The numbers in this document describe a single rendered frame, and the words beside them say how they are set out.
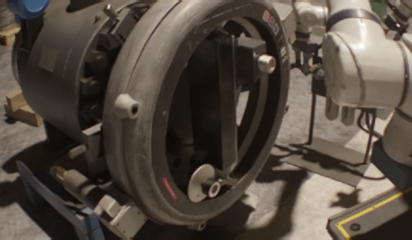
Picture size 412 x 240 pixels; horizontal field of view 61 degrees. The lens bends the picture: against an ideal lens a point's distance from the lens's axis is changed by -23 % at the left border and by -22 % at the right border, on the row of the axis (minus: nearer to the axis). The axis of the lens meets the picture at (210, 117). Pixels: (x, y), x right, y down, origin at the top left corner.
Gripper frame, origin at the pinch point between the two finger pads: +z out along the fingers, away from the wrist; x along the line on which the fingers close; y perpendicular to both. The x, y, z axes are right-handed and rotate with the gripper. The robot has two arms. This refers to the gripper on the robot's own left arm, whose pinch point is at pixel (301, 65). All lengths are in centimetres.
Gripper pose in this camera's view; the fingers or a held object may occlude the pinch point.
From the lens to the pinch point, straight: 188.3
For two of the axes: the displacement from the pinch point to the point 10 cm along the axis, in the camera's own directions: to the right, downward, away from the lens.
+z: 0.2, 8.8, 4.7
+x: -4.0, -4.3, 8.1
